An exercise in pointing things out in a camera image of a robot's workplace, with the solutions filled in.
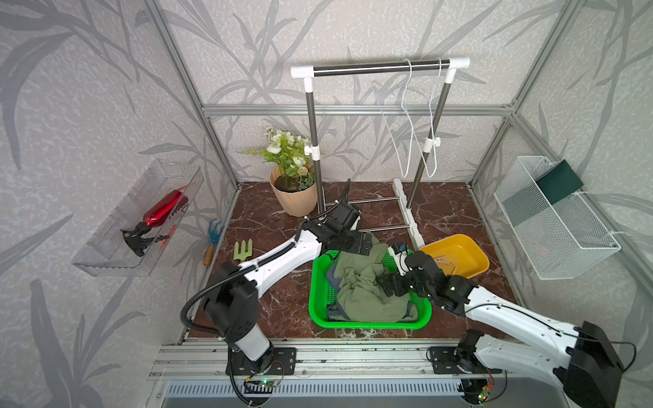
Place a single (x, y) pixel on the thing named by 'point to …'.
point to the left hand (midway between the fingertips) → (361, 244)
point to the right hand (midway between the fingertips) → (386, 272)
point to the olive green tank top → (360, 297)
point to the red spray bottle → (161, 212)
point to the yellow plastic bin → (458, 255)
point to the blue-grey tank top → (334, 309)
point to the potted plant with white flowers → (292, 178)
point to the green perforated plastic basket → (319, 298)
